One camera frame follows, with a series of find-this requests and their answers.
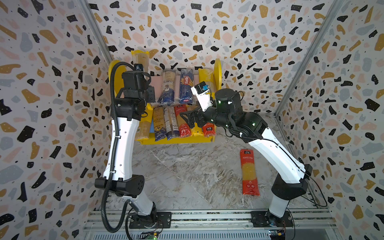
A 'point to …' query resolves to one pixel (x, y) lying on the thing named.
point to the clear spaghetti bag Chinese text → (160, 129)
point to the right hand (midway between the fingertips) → (186, 104)
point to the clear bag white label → (171, 122)
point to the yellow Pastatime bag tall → (197, 131)
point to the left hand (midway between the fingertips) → (143, 84)
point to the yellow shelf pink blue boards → (145, 132)
